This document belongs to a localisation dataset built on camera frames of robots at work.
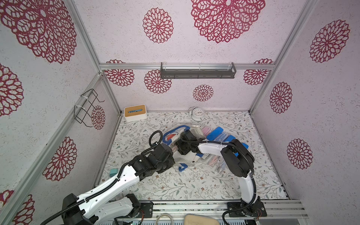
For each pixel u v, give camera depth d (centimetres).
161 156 56
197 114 114
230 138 103
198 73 86
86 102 78
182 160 86
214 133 107
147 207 75
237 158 53
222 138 103
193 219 70
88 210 39
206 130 107
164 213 73
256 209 64
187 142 77
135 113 116
